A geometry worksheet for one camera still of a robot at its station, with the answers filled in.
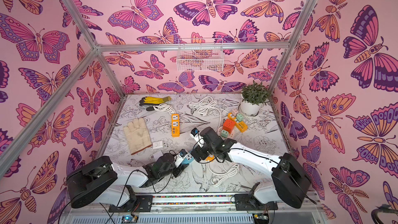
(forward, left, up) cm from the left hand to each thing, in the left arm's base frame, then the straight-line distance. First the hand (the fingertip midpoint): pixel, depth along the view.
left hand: (186, 160), depth 87 cm
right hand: (+2, -5, +9) cm, 11 cm away
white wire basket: (+54, -8, +33) cm, 64 cm away
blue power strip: (0, -1, +2) cm, 3 cm away
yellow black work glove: (+43, +30, +3) cm, 53 cm away
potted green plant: (+31, -40, +19) cm, 54 cm away
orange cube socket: (+18, -24, +8) cm, 31 cm away
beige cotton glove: (+15, +32, +1) cm, 36 cm away
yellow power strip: (+17, +8, +2) cm, 19 cm away
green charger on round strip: (+13, -22, +8) cm, 26 cm away
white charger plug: (+9, +18, +2) cm, 20 cm away
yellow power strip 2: (-5, -13, +16) cm, 21 cm away
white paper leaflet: (+2, +17, +1) cm, 18 cm away
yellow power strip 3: (+22, -34, +2) cm, 40 cm away
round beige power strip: (+14, -26, +3) cm, 30 cm away
